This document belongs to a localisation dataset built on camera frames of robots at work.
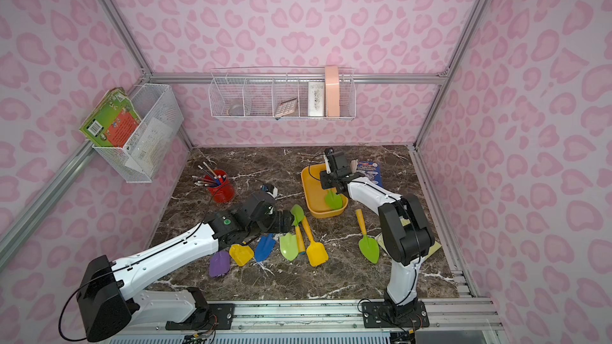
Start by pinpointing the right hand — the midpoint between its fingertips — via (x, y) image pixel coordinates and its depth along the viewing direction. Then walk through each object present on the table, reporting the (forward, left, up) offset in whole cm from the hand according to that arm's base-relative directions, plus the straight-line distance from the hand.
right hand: (325, 173), depth 97 cm
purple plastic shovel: (-34, +37, -8) cm, 51 cm away
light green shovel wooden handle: (-26, +13, -9) cm, 30 cm away
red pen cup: (-8, +41, -1) cm, 42 cm away
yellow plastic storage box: (-6, +4, -9) cm, 11 cm away
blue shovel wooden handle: (-27, +22, -9) cm, 37 cm away
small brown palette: (+18, +16, +19) cm, 30 cm away
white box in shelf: (+20, +4, +22) cm, 30 cm away
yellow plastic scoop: (-30, +31, -10) cm, 44 cm away
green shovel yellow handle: (-26, -16, -10) cm, 32 cm away
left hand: (-22, +13, +6) cm, 26 cm away
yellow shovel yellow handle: (-29, +3, -9) cm, 30 cm away
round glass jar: (+17, +35, +21) cm, 44 cm away
